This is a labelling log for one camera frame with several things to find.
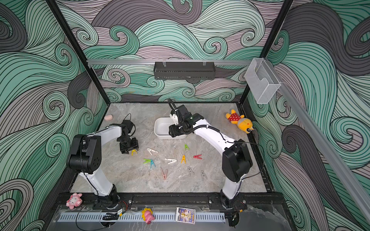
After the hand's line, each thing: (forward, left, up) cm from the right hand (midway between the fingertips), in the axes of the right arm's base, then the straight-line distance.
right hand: (172, 132), depth 84 cm
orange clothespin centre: (-10, -7, -14) cm, 19 cm away
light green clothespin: (-11, +16, -15) cm, 24 cm away
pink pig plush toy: (-33, +49, -11) cm, 60 cm away
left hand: (-3, +25, -14) cm, 29 cm away
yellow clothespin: (-6, +26, -13) cm, 29 cm away
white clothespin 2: (-11, +1, -15) cm, 18 cm away
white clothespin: (-4, +15, -14) cm, 21 cm away
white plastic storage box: (+15, +10, -15) cm, 23 cm away
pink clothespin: (-20, +5, -14) cm, 25 cm away
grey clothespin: (-18, -10, -15) cm, 25 cm away
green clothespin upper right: (-1, -9, -15) cm, 18 cm away
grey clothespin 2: (-20, -18, -14) cm, 30 cm away
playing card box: (-39, -7, -13) cm, 42 cm away
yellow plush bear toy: (+12, -50, -9) cm, 52 cm away
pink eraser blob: (+24, +52, -14) cm, 59 cm away
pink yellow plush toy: (-39, +11, -11) cm, 42 cm away
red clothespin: (-8, -16, -16) cm, 24 cm away
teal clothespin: (-13, +13, -14) cm, 23 cm away
